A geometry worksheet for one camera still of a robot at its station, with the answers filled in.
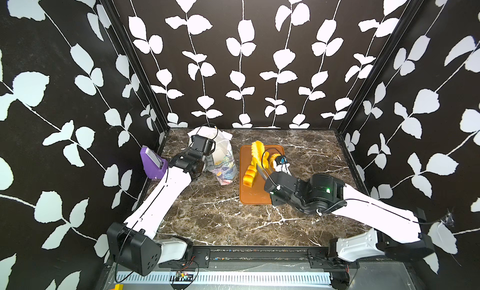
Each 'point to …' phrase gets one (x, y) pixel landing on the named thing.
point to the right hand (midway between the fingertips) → (269, 187)
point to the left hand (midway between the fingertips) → (206, 159)
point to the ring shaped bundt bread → (272, 159)
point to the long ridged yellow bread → (257, 149)
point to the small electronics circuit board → (180, 276)
